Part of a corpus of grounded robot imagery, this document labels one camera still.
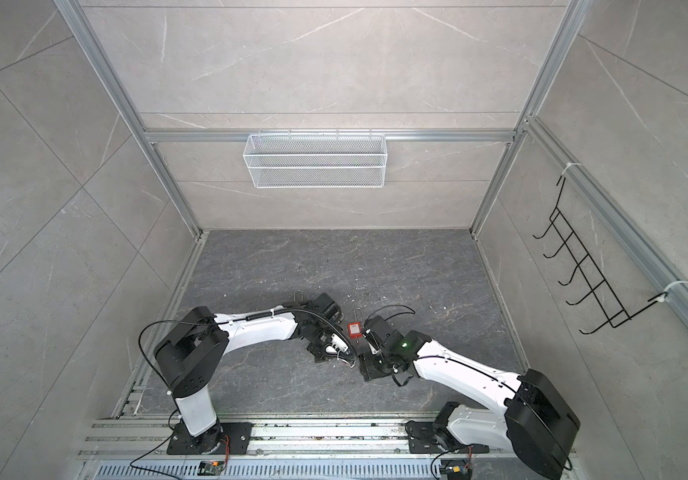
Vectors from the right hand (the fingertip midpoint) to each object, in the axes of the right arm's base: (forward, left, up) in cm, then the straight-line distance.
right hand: (369, 365), depth 82 cm
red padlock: (+12, +4, -2) cm, 13 cm away
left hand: (+9, +8, -1) cm, 12 cm away
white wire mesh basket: (+61, +16, +27) cm, 68 cm away
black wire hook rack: (+5, -51, +27) cm, 58 cm away
